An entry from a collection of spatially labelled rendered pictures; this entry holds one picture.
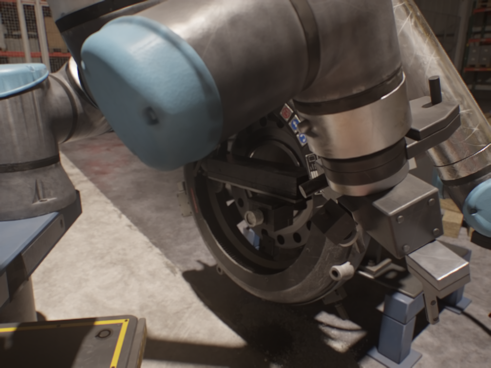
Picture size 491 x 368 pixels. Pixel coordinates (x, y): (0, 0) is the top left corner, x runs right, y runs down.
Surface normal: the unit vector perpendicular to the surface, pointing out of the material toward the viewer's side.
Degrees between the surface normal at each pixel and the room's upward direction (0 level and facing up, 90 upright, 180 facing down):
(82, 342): 0
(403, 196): 25
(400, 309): 90
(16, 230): 0
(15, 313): 93
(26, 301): 93
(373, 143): 102
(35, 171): 90
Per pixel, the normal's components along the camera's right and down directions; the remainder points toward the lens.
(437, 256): -0.36, -0.80
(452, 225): -0.57, 0.24
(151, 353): 0.00, -0.96
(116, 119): -0.73, 0.55
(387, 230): -0.89, 0.44
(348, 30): 0.60, 0.45
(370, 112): 0.10, 0.47
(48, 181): 0.86, -0.22
